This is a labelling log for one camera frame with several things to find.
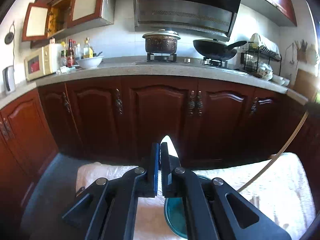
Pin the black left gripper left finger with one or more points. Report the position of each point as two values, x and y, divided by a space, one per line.
107 208

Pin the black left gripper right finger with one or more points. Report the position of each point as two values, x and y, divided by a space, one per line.
212 208

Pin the white ceramic spoon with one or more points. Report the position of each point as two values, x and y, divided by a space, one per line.
171 149

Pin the teal glass cup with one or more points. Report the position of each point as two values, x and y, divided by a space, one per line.
176 217

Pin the white quilted cloth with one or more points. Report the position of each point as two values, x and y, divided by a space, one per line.
282 193

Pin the red lower cabinets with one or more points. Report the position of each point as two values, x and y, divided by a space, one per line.
116 119

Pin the white bowl on counter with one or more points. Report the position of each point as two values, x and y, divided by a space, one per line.
89 63

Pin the red sauce bottle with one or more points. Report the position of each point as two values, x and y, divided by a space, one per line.
70 54

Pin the yellow oil bottle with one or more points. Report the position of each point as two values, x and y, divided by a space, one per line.
87 50

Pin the gas stove burner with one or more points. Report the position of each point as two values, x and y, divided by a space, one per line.
161 57

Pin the cream microwave oven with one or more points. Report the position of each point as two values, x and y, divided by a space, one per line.
43 61

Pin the black dish rack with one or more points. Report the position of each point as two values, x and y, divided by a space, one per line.
257 54

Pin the wooden cutting board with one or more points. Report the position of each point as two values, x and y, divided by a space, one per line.
306 84

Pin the black wok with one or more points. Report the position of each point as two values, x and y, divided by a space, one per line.
215 50

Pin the steel pot with lid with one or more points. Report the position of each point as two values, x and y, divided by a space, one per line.
161 41

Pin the steel range hood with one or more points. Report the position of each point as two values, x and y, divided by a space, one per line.
208 18

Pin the red upper cabinet left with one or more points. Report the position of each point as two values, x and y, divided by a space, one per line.
45 19

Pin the red cabinet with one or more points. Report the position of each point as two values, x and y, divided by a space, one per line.
281 12
45 19

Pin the red upper cabinet right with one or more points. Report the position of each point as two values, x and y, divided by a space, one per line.
281 12

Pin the white wall device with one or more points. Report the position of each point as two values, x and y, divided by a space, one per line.
8 79

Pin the wall utensil holder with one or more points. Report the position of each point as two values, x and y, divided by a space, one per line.
301 47

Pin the black wall hook disc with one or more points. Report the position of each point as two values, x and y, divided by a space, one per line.
10 36

